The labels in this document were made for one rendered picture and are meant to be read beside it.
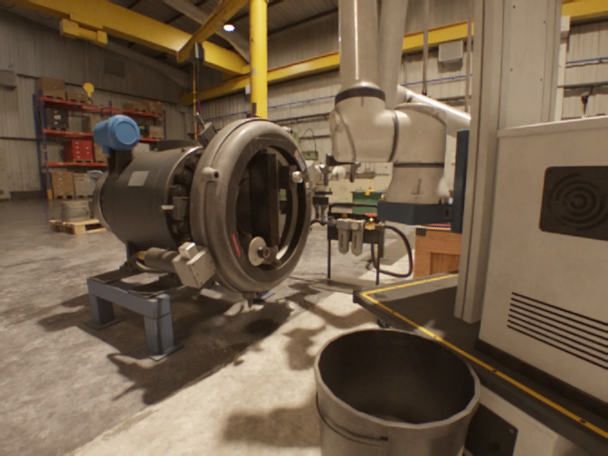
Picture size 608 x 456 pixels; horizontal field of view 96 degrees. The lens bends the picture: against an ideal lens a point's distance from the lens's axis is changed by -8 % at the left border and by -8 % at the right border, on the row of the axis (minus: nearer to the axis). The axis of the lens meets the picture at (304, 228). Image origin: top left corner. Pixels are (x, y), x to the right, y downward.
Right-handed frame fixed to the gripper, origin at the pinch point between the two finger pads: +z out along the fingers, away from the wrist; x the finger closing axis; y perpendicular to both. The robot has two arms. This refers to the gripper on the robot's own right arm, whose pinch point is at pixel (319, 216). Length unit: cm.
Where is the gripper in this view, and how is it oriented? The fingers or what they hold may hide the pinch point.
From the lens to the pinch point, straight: 199.5
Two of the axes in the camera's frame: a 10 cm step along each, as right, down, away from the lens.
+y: -8.4, 0.9, -5.3
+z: 0.0, 9.9, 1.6
